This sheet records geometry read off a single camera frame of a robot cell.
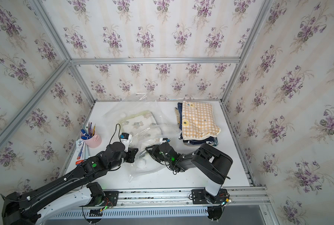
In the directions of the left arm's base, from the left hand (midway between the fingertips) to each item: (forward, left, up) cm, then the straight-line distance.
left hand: (140, 151), depth 76 cm
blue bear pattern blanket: (+10, -45, -7) cm, 46 cm away
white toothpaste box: (+5, +38, -11) cm, 40 cm away
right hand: (+3, -3, -7) cm, 8 cm away
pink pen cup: (+10, +31, -8) cm, 34 cm away
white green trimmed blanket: (+24, +2, -12) cm, 27 cm away
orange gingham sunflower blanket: (+24, -37, -4) cm, 44 cm away
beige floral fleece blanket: (+39, -23, -12) cm, 47 cm away
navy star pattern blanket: (+39, -25, -4) cm, 47 cm away
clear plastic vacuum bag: (+47, +9, -11) cm, 50 cm away
